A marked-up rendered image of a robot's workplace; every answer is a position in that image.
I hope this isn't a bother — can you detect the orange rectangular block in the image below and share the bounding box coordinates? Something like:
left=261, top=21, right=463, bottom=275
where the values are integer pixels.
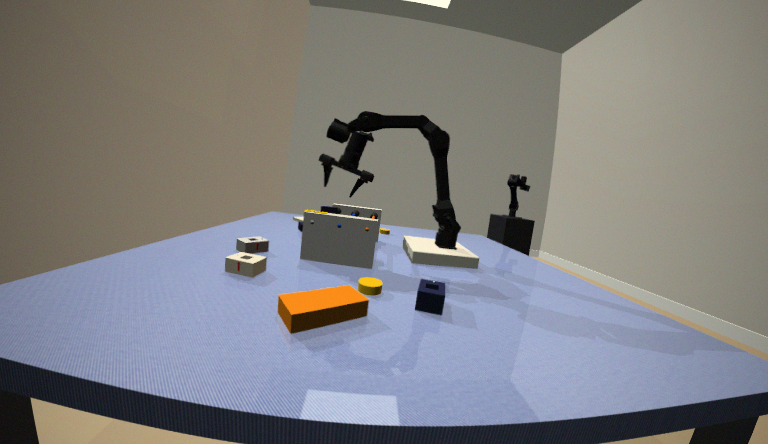
left=277, top=285, right=369, bottom=334

